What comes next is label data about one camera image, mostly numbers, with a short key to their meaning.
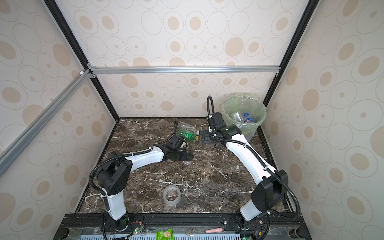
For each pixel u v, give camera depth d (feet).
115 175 1.59
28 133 1.87
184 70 5.91
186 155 2.73
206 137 2.35
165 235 2.25
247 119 3.16
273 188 1.35
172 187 2.71
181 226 2.40
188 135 3.38
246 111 3.28
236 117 3.15
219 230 2.34
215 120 1.97
